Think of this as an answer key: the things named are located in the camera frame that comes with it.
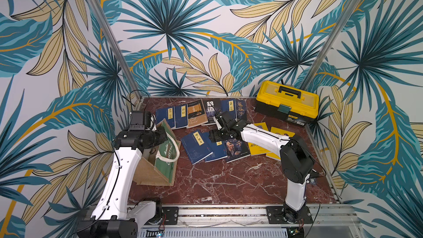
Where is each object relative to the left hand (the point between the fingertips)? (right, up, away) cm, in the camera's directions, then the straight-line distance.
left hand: (164, 138), depth 74 cm
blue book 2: (+34, +17, +37) cm, 52 cm away
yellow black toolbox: (+69, +16, +21) cm, 74 cm away
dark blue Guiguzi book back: (+41, +14, +37) cm, 57 cm away
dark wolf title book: (+22, +16, +38) cm, 47 cm away
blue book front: (+25, -10, +16) cm, 32 cm away
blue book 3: (+12, -8, +20) cm, 24 cm away
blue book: (-7, +11, +32) cm, 35 cm away
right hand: (+23, 0, +17) cm, 28 cm away
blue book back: (+1, +10, +32) cm, 34 cm away
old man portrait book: (+35, -9, +18) cm, 40 cm away
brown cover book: (+11, +11, +32) cm, 36 cm away
